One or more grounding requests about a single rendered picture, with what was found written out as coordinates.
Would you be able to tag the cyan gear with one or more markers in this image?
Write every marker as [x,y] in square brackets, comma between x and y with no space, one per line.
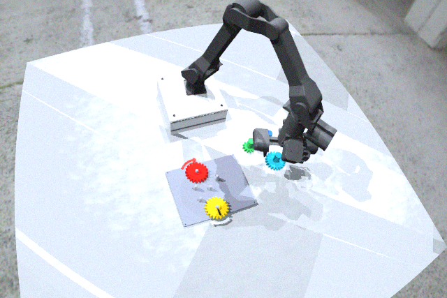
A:
[274,160]

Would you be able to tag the green gear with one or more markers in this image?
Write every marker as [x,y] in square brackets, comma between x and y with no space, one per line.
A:
[248,146]

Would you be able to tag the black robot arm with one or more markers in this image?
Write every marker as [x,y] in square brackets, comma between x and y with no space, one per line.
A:
[304,107]

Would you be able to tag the red gear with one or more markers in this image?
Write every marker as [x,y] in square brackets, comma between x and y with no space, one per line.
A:
[193,175]

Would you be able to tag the yellow gear with black stripe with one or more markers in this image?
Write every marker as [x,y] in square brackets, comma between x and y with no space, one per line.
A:
[219,212]

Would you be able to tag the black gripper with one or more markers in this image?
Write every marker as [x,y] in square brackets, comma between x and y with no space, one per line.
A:
[262,141]

